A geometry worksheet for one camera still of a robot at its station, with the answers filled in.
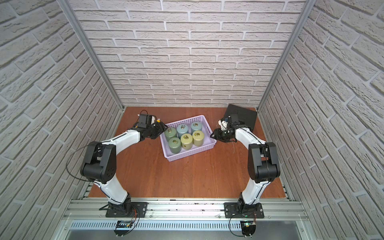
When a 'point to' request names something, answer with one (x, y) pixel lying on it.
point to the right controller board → (248, 227)
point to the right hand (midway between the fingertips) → (215, 136)
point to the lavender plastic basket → (209, 139)
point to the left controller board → (122, 227)
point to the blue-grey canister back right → (195, 126)
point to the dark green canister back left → (170, 132)
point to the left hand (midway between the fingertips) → (168, 126)
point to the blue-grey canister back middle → (181, 129)
